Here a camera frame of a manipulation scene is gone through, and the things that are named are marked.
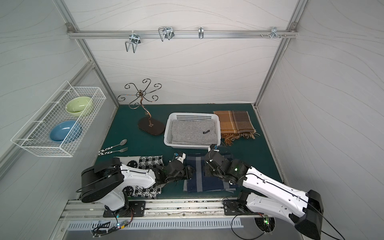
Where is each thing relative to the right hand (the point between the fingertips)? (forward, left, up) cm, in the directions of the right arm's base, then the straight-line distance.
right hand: (205, 166), depth 75 cm
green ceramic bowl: (+19, +64, +23) cm, 71 cm away
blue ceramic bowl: (+5, +63, +20) cm, 67 cm away
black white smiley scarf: (+3, +34, -6) cm, 34 cm away
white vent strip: (-25, +31, -12) cm, 41 cm away
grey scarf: (+26, +8, -7) cm, 29 cm away
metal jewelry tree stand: (+31, +38, -10) cm, 50 cm away
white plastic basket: (+21, +24, -3) cm, 32 cm away
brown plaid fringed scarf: (+36, -22, -10) cm, 43 cm away
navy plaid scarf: (-5, +3, -10) cm, 12 cm away
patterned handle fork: (+12, +54, -10) cm, 56 cm away
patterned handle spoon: (+17, +53, -9) cm, 57 cm away
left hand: (-1, +5, -9) cm, 11 cm away
